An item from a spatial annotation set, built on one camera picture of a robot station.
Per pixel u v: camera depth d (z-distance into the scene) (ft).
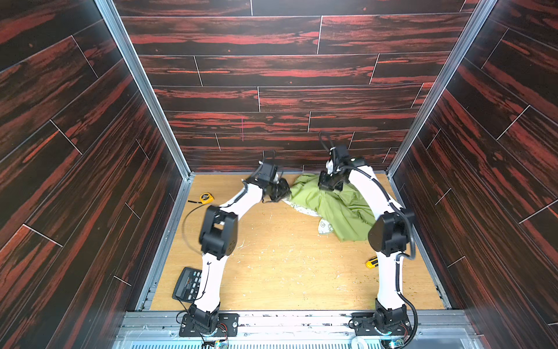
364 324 2.40
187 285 2.63
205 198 3.54
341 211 3.06
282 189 2.90
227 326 2.40
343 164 2.26
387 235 1.83
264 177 2.65
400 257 1.89
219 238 1.88
